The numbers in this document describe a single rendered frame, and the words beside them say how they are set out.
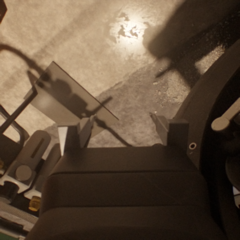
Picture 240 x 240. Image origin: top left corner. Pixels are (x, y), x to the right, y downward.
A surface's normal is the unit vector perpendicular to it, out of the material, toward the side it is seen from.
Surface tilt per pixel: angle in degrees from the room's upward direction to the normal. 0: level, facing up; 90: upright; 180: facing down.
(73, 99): 0
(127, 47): 0
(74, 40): 0
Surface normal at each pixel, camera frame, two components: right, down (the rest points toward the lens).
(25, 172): 0.73, -0.47
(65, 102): -0.11, 0.64
